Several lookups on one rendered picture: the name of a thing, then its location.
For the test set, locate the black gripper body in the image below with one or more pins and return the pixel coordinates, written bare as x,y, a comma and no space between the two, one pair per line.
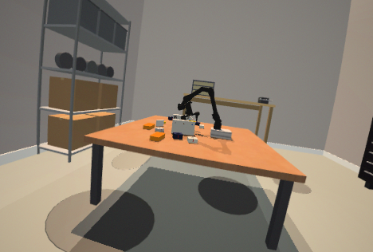
189,113

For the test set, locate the orange rectangular block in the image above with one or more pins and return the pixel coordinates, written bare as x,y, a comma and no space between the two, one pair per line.
148,126
157,136

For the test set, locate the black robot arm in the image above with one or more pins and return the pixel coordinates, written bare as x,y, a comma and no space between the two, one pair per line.
186,103

